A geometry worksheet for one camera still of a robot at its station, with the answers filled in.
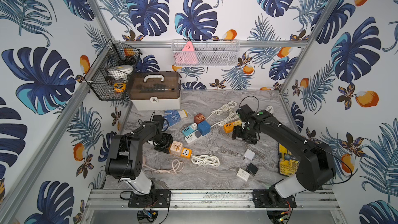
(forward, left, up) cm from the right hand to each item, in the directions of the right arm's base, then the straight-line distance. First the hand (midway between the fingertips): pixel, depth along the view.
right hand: (238, 138), depth 84 cm
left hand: (0, +37, -7) cm, 38 cm away
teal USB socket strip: (+9, +28, -7) cm, 30 cm away
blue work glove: (+20, +39, -8) cm, 45 cm away
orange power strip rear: (+12, +3, -7) cm, 14 cm away
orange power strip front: (-5, +29, -7) cm, 30 cm away
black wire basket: (+32, +76, +16) cm, 84 cm away
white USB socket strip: (+4, +26, -7) cm, 27 cm away
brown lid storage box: (+25, +48, +11) cm, 55 cm away
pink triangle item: (+39, +28, +26) cm, 55 cm away
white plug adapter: (-16, -2, -8) cm, 18 cm away
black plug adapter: (-13, -7, -9) cm, 17 cm away
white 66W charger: (-5, -7, -9) cm, 13 cm away
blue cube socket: (+7, +19, -1) cm, 20 cm away
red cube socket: (+14, +22, -1) cm, 26 cm away
